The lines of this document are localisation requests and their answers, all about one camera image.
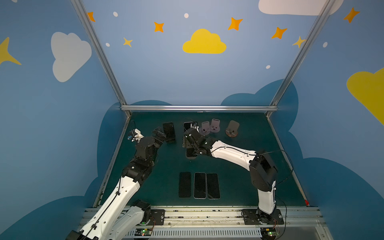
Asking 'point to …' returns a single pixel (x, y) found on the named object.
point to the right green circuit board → (269, 232)
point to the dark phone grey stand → (185, 186)
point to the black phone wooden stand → (213, 186)
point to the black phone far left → (169, 130)
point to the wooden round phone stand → (232, 130)
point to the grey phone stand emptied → (205, 129)
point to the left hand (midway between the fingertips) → (160, 132)
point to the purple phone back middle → (187, 125)
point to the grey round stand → (215, 127)
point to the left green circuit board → (143, 232)
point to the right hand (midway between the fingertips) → (191, 136)
